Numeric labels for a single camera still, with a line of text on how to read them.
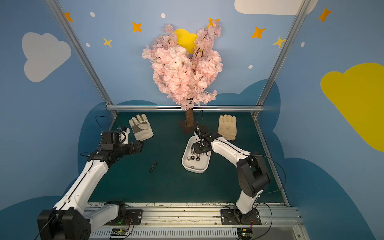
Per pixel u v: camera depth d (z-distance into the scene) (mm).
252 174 466
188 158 957
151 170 904
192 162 952
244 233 728
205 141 660
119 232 718
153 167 912
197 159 955
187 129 1107
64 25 737
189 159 957
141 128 1111
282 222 748
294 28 765
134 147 728
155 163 929
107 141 610
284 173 465
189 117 1050
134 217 762
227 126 1148
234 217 735
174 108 947
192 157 960
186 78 678
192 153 984
